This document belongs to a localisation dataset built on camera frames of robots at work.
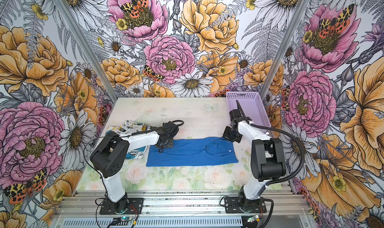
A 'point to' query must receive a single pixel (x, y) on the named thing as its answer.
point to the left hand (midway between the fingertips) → (164, 147)
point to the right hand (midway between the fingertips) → (227, 142)
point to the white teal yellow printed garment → (127, 128)
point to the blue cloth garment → (193, 150)
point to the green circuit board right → (254, 218)
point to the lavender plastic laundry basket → (252, 104)
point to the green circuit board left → (126, 218)
